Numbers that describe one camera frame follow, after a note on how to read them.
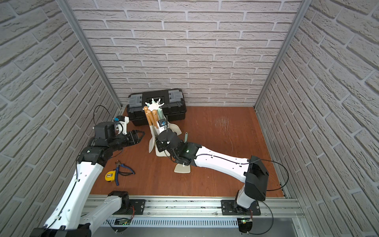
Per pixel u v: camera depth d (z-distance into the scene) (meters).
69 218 0.38
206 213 0.73
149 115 0.65
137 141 0.64
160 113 0.67
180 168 0.84
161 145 0.52
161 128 0.62
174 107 0.98
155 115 0.63
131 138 0.63
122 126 0.58
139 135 0.66
